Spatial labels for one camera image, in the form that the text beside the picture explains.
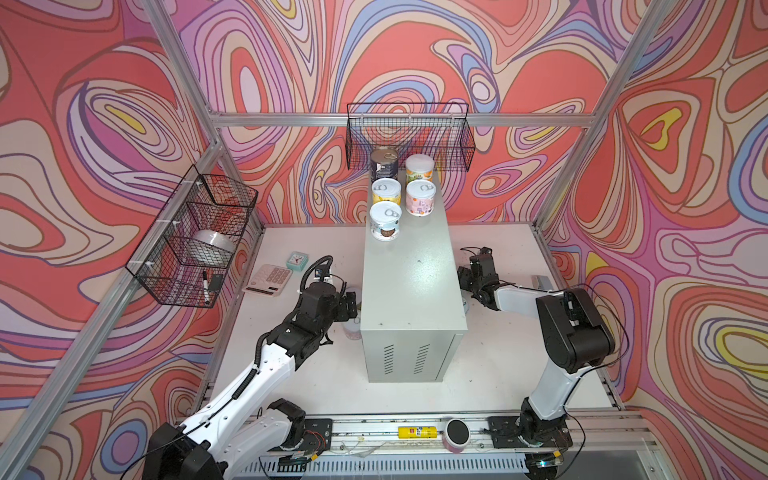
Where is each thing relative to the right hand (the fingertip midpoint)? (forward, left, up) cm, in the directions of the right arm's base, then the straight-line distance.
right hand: (469, 280), depth 101 cm
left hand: (-13, +40, +15) cm, 45 cm away
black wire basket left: (-10, +76, +32) cm, 83 cm away
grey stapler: (-3, -23, +1) cm, 23 cm away
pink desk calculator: (+2, +69, +1) cm, 69 cm away
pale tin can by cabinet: (-32, +35, +32) cm, 57 cm away
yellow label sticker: (-45, +22, 0) cm, 50 cm away
